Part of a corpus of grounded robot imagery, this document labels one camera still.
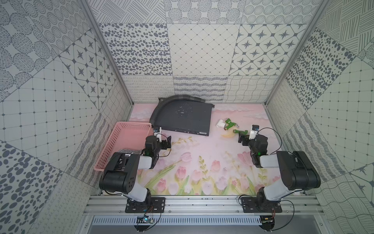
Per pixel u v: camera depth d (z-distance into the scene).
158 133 0.82
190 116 1.12
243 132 1.02
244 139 0.85
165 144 0.85
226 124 1.07
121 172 0.46
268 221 0.72
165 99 1.18
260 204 0.67
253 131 0.82
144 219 0.70
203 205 0.75
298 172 0.46
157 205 0.73
